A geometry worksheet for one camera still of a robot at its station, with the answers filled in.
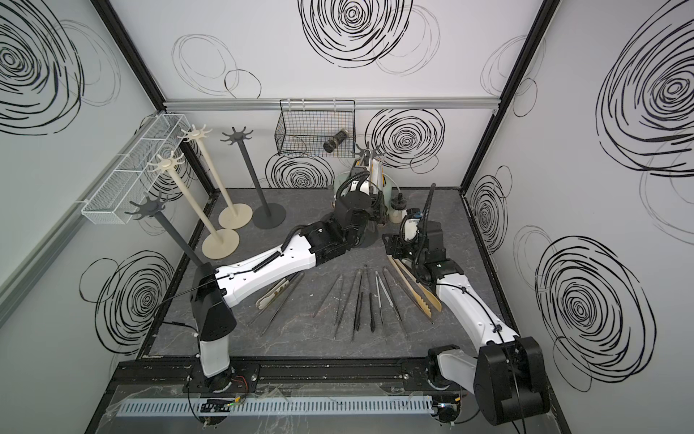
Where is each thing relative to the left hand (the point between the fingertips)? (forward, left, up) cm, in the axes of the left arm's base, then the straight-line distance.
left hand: (373, 188), depth 73 cm
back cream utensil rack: (+16, +53, -34) cm, 65 cm away
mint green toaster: (+40, +11, -33) cm, 53 cm away
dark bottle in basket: (+26, +11, -2) cm, 29 cm away
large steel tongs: (-20, +31, -35) cm, 51 cm away
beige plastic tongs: (-12, -18, -32) cm, 39 cm away
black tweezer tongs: (-19, +2, -34) cm, 39 cm away
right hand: (-4, -7, -16) cm, 18 cm away
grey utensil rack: (+17, +41, -34) cm, 56 cm away
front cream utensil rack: (+2, +56, -35) cm, 66 cm away
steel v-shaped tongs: (-19, +9, -34) cm, 40 cm away
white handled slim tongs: (-10, -4, -33) cm, 35 cm away
